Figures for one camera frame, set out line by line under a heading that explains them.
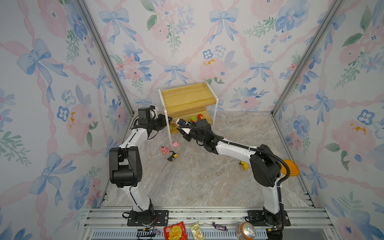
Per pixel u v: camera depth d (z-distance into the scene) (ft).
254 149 1.76
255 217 2.43
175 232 2.28
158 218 2.40
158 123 2.66
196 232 2.26
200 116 3.09
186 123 2.36
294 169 2.63
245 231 2.02
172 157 3.01
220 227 2.35
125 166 1.62
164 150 3.12
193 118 3.03
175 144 3.26
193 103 2.64
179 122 2.38
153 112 2.56
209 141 2.25
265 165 1.69
